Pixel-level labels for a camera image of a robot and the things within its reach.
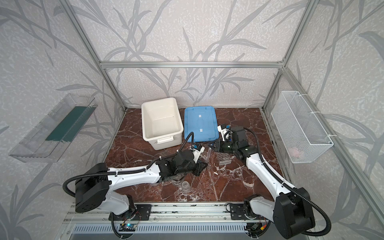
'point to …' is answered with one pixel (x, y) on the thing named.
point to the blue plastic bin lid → (202, 121)
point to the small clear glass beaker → (185, 186)
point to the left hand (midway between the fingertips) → (209, 162)
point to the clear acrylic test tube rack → (224, 158)
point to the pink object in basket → (294, 152)
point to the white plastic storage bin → (162, 123)
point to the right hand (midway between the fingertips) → (209, 140)
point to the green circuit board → (127, 227)
